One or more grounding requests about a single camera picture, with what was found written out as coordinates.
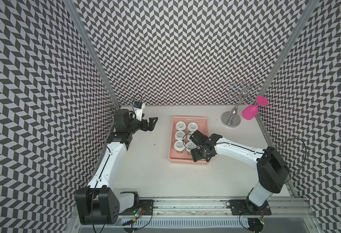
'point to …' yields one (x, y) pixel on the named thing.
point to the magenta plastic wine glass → (249, 111)
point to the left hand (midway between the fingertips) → (149, 117)
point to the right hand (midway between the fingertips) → (200, 157)
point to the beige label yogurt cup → (180, 125)
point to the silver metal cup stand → (246, 92)
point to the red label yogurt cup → (192, 126)
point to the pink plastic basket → (176, 158)
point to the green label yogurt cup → (179, 135)
